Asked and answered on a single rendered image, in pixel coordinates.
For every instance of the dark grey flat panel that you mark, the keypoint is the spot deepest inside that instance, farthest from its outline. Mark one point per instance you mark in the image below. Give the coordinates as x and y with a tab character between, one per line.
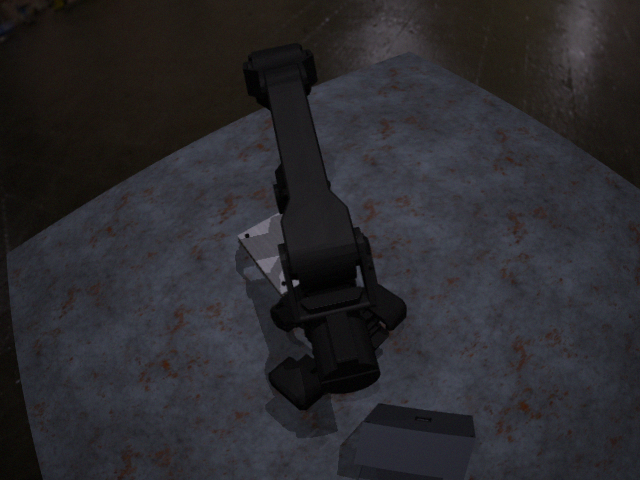
401	443

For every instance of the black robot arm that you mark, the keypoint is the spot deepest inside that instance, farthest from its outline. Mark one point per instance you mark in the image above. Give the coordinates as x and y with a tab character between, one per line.
321	248

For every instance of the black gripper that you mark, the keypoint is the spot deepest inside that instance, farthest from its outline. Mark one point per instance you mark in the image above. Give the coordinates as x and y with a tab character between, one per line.
298	381

